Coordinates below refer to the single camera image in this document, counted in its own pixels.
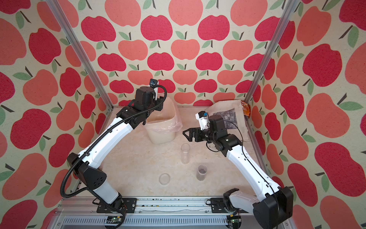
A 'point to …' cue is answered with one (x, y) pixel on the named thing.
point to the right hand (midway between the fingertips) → (190, 134)
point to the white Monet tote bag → (232, 113)
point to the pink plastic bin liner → (167, 120)
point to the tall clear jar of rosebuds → (185, 158)
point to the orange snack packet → (246, 108)
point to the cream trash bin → (162, 138)
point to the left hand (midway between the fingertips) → (159, 98)
